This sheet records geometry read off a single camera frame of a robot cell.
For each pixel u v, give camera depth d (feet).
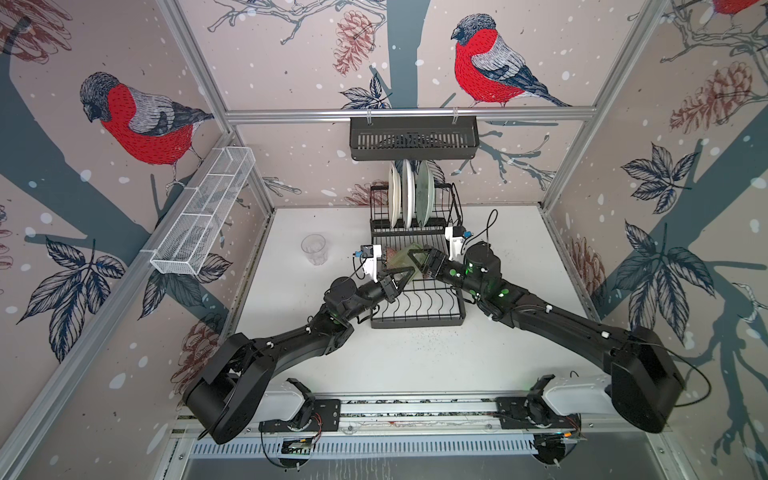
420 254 2.51
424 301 3.03
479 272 1.93
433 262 2.24
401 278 2.40
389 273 2.33
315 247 3.47
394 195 2.51
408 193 2.44
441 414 2.45
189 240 2.35
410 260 2.39
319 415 2.39
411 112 3.04
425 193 2.49
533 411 2.19
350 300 1.97
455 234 2.36
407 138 3.50
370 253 2.28
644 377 1.35
